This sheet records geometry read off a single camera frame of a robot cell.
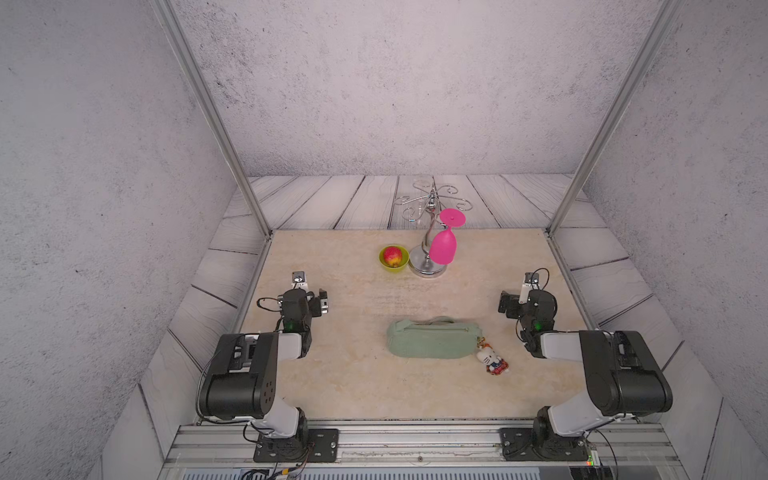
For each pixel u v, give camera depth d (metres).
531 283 0.81
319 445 0.73
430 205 0.91
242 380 0.45
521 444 0.72
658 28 0.73
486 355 0.83
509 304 0.87
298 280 0.81
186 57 0.76
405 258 1.08
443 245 0.89
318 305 0.87
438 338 0.83
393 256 1.05
